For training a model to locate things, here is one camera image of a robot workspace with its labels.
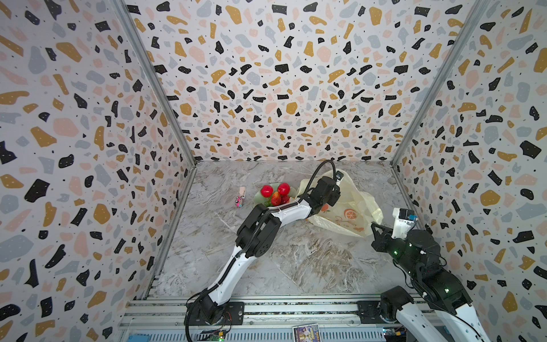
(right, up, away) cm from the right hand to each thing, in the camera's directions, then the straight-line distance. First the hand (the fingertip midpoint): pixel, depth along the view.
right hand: (372, 225), depth 70 cm
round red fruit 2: (-38, +10, +29) cm, 49 cm away
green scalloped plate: (-41, +6, +32) cm, 53 cm away
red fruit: (-30, +6, +27) cm, 41 cm away
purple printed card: (-22, -35, -1) cm, 41 cm away
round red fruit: (-30, +11, +30) cm, 43 cm away
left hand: (-5, +12, +26) cm, 29 cm away
